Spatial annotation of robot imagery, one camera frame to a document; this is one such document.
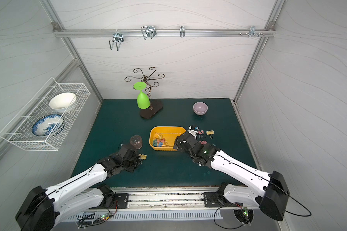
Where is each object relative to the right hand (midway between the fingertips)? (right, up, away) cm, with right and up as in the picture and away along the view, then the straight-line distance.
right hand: (181, 141), depth 78 cm
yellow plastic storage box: (-12, -1, +19) cm, 22 cm away
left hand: (-22, -10, +5) cm, 25 cm away
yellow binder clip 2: (-23, -11, +9) cm, 27 cm away
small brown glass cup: (-29, -3, +16) cm, 33 cm away
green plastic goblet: (-24, +23, +12) cm, 35 cm away
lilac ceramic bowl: (+16, +20, +34) cm, 43 cm away
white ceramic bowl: (-62, +22, -5) cm, 66 cm away
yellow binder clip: (+22, +2, +24) cm, 32 cm away
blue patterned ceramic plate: (-62, +10, -13) cm, 64 cm away
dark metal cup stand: (-20, +22, +37) cm, 48 cm away
